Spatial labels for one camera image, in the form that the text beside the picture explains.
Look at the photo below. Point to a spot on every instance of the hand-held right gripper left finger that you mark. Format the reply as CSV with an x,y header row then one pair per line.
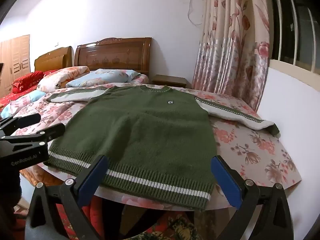
x,y
95,177

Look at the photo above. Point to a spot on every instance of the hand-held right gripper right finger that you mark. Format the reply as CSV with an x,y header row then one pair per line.
x,y
225,180

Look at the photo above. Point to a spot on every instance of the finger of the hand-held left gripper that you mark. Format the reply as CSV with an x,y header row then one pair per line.
x,y
22,121
53,130

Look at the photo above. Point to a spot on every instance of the green knitted sweater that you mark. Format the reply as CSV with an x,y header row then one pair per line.
x,y
150,130

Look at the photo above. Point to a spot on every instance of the red blanket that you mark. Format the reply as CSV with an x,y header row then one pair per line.
x,y
27,80

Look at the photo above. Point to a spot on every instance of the bed with floral sheet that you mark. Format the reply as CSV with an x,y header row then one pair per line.
x,y
250,142

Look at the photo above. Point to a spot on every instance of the pink floral pillow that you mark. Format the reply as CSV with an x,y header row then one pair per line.
x,y
57,78

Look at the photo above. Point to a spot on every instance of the wooden wardrobe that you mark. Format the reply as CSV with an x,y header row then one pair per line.
x,y
15,57

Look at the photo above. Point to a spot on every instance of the light wooden headboard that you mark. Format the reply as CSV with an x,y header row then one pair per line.
x,y
52,60

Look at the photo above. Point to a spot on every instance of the light blue floral pillow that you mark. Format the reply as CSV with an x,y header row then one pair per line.
x,y
100,77

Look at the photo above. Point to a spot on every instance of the red patterned quilt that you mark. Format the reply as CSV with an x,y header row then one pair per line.
x,y
160,226

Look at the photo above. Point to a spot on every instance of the dark wooden headboard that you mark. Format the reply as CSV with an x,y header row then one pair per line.
x,y
112,55

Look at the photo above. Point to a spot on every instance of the wooden nightstand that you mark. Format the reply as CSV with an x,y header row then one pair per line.
x,y
170,80

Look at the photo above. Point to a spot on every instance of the pink floral curtain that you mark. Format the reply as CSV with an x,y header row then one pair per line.
x,y
230,42

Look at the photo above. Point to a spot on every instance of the window with white bars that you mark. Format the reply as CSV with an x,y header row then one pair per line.
x,y
295,30

